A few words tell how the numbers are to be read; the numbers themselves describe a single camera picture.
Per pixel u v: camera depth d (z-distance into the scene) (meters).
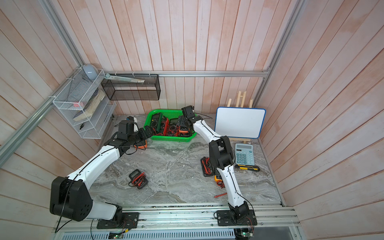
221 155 0.61
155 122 1.04
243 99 0.86
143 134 0.76
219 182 0.83
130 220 0.73
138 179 0.84
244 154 0.95
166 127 1.07
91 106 0.80
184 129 1.01
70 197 0.43
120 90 1.06
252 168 0.90
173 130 1.04
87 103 0.76
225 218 0.73
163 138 0.99
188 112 0.82
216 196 0.81
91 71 0.82
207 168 0.88
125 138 0.65
